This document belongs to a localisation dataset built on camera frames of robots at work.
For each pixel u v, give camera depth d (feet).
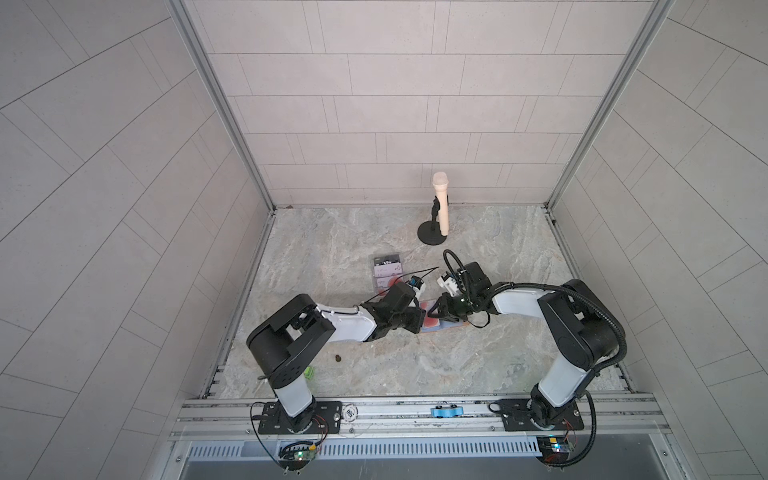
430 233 3.47
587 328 1.55
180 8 2.29
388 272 3.06
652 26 2.38
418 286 2.61
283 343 1.51
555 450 2.22
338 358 2.62
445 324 2.78
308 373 2.49
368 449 3.44
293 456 2.11
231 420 2.33
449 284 2.84
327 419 2.31
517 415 2.33
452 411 2.32
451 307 2.60
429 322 2.79
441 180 2.89
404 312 2.32
